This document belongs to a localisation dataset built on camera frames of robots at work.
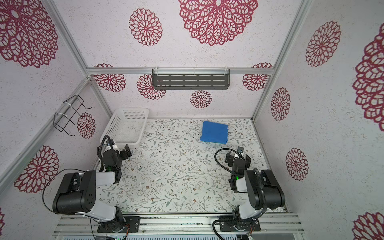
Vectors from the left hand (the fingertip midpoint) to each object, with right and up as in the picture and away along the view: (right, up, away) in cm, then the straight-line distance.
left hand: (120, 149), depth 93 cm
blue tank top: (+61, +11, +16) cm, 64 cm away
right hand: (+74, -1, -2) cm, 74 cm away
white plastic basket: (-7, +16, +24) cm, 29 cm away
